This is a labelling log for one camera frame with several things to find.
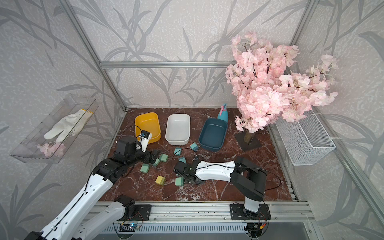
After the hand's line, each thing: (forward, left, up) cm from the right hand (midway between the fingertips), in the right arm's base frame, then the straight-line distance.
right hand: (191, 179), depth 85 cm
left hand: (+9, +19, +19) cm, 29 cm away
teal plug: (+18, +11, +2) cm, 21 cm away
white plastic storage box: (+35, +11, +2) cm, 37 cm away
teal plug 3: (+11, +6, +2) cm, 13 cm away
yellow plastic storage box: (+41, +34, +1) cm, 53 cm away
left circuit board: (-22, +30, -1) cm, 37 cm away
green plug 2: (+11, +17, +4) cm, 21 cm away
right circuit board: (-23, -31, -1) cm, 39 cm away
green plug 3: (+6, +27, +3) cm, 28 cm away
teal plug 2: (+20, -1, +2) cm, 20 cm away
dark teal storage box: (+31, -14, 0) cm, 34 cm away
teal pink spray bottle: (+39, -21, +13) cm, 46 cm away
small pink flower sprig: (+1, +55, +34) cm, 64 cm away
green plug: (-2, +7, +2) cm, 7 cm away
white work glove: (+13, +54, +34) cm, 65 cm away
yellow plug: (-1, +18, +2) cm, 18 cm away
